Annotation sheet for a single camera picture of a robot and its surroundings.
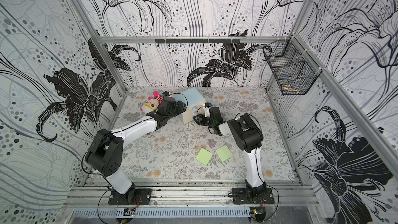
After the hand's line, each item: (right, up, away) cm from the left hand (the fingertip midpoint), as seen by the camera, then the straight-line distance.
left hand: (184, 108), depth 92 cm
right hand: (+8, -6, +10) cm, 14 cm away
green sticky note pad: (+12, -27, -6) cm, 31 cm away
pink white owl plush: (-23, +2, +9) cm, 25 cm away
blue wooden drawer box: (+6, +5, +3) cm, 9 cm away
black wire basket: (+64, +22, -4) cm, 68 cm away
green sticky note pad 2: (+23, -26, -5) cm, 35 cm away
